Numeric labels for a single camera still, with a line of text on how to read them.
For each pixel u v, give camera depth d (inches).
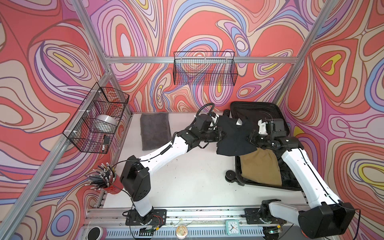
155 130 41.4
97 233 25.8
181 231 27.2
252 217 28.9
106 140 28.8
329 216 14.7
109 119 28.9
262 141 25.1
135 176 17.1
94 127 28.4
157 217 28.7
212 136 25.8
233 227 27.2
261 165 32.4
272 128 23.0
